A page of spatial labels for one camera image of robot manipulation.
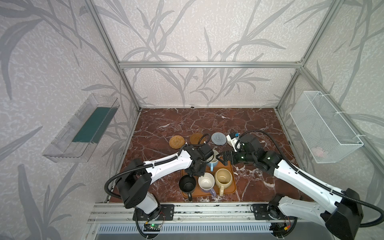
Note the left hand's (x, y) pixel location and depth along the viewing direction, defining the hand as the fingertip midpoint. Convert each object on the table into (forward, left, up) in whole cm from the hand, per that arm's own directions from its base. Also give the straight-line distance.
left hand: (201, 169), depth 82 cm
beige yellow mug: (-3, -13, -6) cm, 14 cm away
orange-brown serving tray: (-11, +1, -4) cm, 12 cm away
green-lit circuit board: (-26, +23, -8) cm, 35 cm away
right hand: (+5, -11, +12) cm, 17 cm away
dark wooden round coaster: (+24, +5, -7) cm, 26 cm away
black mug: (-7, +7, -4) cm, 11 cm away
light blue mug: (+2, -7, +3) cm, 8 cm away
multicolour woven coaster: (+5, -13, +20) cm, 25 cm away
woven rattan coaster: (+22, +17, -8) cm, 28 cm away
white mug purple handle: (-6, -4, -5) cm, 8 cm away
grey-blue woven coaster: (+24, -12, -6) cm, 28 cm away
